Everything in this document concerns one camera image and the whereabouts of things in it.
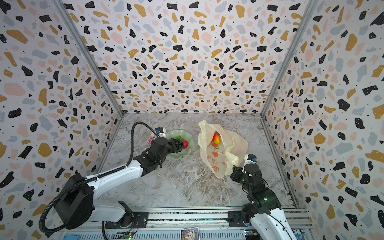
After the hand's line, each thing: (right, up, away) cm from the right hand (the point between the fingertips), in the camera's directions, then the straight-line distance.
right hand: (233, 167), depth 77 cm
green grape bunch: (-31, +14, +23) cm, 41 cm away
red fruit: (-27, +10, +20) cm, 35 cm away
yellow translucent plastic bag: (-3, 0, +22) cm, 22 cm away
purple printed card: (-21, -28, -8) cm, 36 cm away
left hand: (-31, +14, +7) cm, 35 cm away
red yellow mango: (-6, +13, +25) cm, 29 cm away
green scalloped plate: (-27, +14, +26) cm, 40 cm away
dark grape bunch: (-30, +10, +10) cm, 33 cm away
